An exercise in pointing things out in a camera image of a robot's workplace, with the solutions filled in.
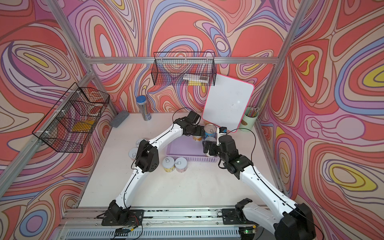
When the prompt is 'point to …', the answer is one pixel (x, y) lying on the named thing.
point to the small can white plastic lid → (210, 138)
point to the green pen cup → (247, 122)
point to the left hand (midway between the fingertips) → (200, 131)
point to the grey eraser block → (119, 118)
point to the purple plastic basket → (183, 146)
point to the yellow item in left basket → (83, 126)
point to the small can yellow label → (168, 164)
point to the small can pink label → (181, 164)
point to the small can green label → (138, 142)
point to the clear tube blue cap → (141, 101)
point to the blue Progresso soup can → (210, 130)
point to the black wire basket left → (68, 127)
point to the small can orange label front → (197, 138)
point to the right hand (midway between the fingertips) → (211, 146)
